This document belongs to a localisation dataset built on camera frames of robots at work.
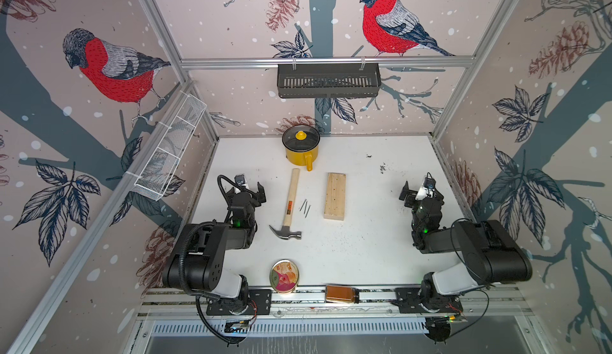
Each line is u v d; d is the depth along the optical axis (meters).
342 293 0.73
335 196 0.95
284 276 0.76
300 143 1.09
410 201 0.83
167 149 0.90
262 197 0.87
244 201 0.73
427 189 0.76
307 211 0.95
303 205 0.96
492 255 0.45
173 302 0.76
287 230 0.89
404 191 0.84
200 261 0.45
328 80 1.04
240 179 0.78
